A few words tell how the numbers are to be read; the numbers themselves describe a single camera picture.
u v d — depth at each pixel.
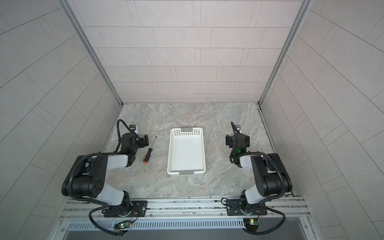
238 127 0.80
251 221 0.68
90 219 0.63
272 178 0.44
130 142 0.72
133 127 0.79
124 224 0.65
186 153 0.89
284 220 0.63
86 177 0.44
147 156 0.88
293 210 0.71
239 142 0.70
